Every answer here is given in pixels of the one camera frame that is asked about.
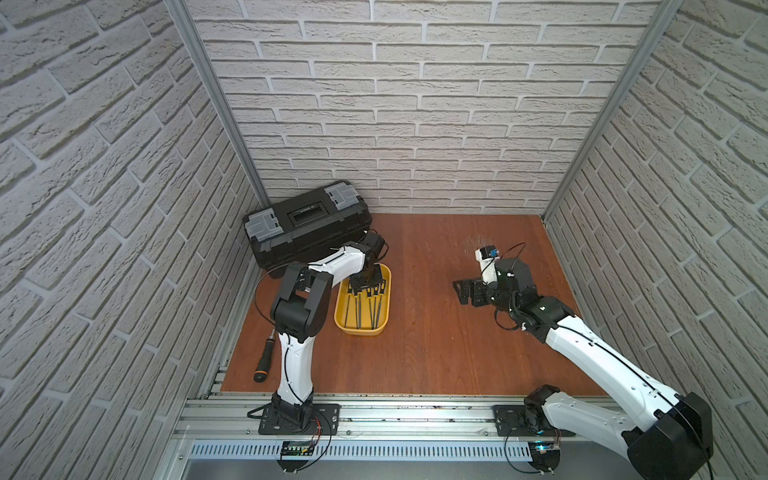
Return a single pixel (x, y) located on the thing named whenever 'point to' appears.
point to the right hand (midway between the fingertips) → (471, 280)
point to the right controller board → (545, 455)
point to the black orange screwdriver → (260, 376)
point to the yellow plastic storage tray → (367, 312)
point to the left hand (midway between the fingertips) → (375, 279)
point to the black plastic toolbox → (301, 228)
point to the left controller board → (295, 448)
